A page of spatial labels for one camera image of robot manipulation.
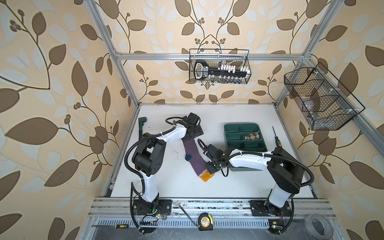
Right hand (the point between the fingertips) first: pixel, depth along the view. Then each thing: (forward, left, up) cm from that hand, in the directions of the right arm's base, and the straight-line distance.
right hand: (211, 168), depth 87 cm
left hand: (+21, +7, +7) cm, 23 cm away
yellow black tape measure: (-26, +5, +3) cm, 27 cm away
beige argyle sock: (+17, -29, +7) cm, 34 cm away
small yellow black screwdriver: (-26, +45, +1) cm, 52 cm away
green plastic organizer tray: (+20, -16, +5) cm, 27 cm away
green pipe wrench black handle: (+37, +49, +1) cm, 62 cm away
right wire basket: (+18, -56, +35) cm, 68 cm away
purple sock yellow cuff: (+6, +8, +1) cm, 10 cm away
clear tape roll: (-31, -50, +3) cm, 59 cm away
